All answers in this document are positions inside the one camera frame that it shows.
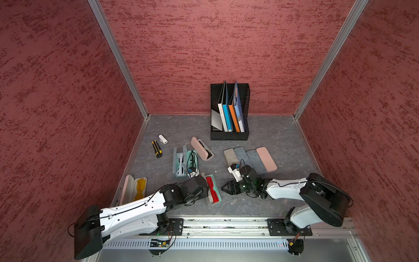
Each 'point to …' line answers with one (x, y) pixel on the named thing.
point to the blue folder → (239, 108)
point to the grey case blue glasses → (256, 161)
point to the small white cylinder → (162, 139)
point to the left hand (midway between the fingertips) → (207, 192)
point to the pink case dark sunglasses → (201, 148)
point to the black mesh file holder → (244, 91)
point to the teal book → (227, 112)
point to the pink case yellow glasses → (133, 189)
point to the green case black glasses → (190, 159)
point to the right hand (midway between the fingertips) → (225, 191)
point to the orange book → (232, 108)
